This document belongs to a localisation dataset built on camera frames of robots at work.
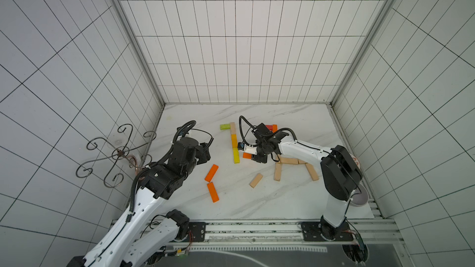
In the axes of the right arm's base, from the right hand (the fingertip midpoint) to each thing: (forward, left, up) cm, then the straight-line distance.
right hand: (255, 148), depth 93 cm
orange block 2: (-9, +4, +8) cm, 13 cm away
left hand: (-13, +23, +18) cm, 32 cm away
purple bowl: (-20, -47, -3) cm, 51 cm away
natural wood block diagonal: (-15, -1, -6) cm, 16 cm away
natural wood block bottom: (-10, -12, -5) cm, 16 cm away
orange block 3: (-13, +21, -4) cm, 25 cm away
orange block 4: (-22, +19, -4) cm, 29 cm away
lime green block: (+16, +18, -4) cm, 24 cm away
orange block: (+17, -12, -5) cm, 21 cm away
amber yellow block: (+6, +12, -4) cm, 14 cm away
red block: (+17, -9, -4) cm, 20 cm away
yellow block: (-3, +10, -4) cm, 11 cm away
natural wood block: (-21, -14, +28) cm, 37 cm away
